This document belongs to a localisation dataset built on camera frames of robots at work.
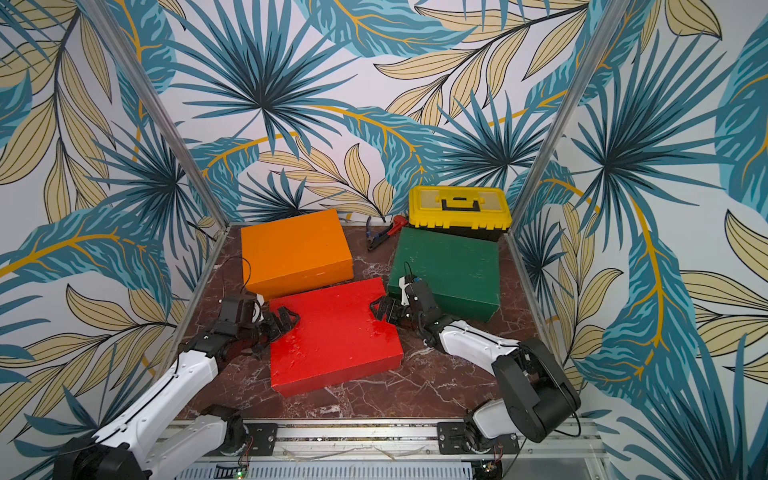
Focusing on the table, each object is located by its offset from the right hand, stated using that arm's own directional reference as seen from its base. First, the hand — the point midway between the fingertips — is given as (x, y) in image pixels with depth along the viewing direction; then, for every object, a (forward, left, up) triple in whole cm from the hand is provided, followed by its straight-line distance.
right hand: (380, 309), depth 87 cm
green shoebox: (+11, -25, +3) cm, 28 cm away
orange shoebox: (+20, +27, +2) cm, 33 cm away
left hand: (-6, +25, 0) cm, 26 cm away
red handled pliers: (+41, -7, -6) cm, 42 cm away
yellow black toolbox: (+32, -34, +8) cm, 47 cm away
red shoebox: (-10, +11, +3) cm, 15 cm away
